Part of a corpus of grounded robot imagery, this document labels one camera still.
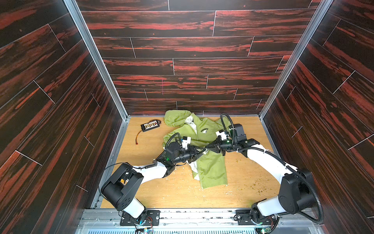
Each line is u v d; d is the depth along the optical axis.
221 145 0.72
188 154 0.73
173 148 0.66
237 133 0.66
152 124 1.12
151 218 0.73
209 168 0.91
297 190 0.42
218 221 0.74
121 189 0.44
